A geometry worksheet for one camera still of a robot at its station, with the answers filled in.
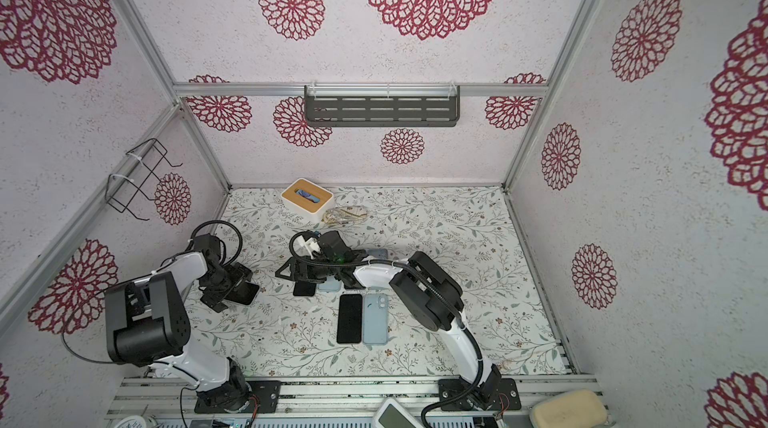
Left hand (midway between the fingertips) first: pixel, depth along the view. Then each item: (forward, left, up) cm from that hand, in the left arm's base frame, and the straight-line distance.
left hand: (243, 289), depth 92 cm
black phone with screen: (-11, -34, 0) cm, 36 cm away
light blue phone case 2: (+1, -27, +1) cm, 27 cm away
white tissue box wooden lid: (+33, -16, +4) cm, 37 cm away
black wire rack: (+19, +21, +31) cm, 42 cm away
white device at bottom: (-32, -45, +6) cm, 56 cm away
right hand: (0, -15, +11) cm, 19 cm away
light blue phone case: (-8, -41, -1) cm, 42 cm away
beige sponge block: (-31, -87, +5) cm, 92 cm away
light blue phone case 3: (+13, -43, -1) cm, 45 cm away
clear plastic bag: (+27, -29, +3) cm, 40 cm away
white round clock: (-34, +13, +5) cm, 37 cm away
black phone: (0, -20, 0) cm, 20 cm away
